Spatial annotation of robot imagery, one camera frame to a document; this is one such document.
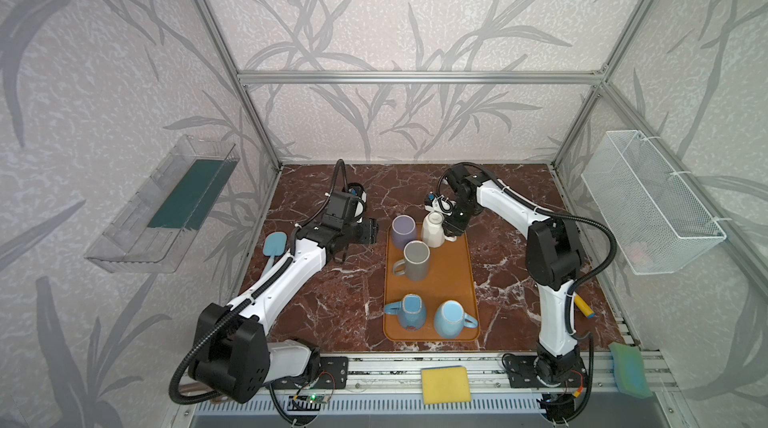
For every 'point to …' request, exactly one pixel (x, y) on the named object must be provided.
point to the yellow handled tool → (583, 307)
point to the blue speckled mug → (410, 311)
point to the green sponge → (629, 368)
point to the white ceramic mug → (432, 233)
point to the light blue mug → (450, 319)
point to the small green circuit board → (318, 398)
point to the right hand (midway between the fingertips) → (451, 216)
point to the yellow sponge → (445, 385)
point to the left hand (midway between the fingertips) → (373, 217)
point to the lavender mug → (403, 230)
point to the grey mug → (415, 261)
